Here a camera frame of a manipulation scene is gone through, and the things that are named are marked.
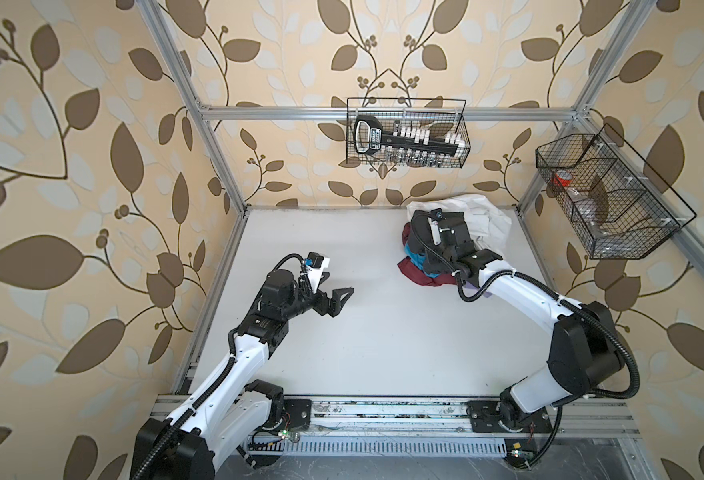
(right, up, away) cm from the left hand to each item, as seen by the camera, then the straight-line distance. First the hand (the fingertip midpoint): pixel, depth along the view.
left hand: (341, 280), depth 77 cm
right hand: (+28, +10, +11) cm, 32 cm away
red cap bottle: (+65, +29, +10) cm, 72 cm away
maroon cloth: (+23, 0, +22) cm, 32 cm away
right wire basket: (+69, +19, -4) cm, 72 cm away
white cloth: (+48, +14, +22) cm, 54 cm away
